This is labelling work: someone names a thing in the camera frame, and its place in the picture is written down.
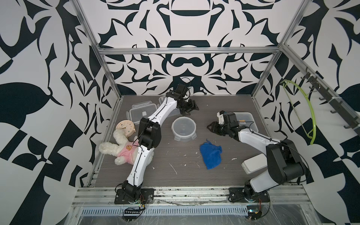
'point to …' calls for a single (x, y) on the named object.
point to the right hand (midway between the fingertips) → (208, 125)
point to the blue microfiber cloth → (212, 154)
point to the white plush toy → (124, 148)
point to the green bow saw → (314, 117)
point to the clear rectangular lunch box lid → (145, 109)
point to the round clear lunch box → (183, 129)
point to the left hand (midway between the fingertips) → (195, 108)
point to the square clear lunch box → (246, 119)
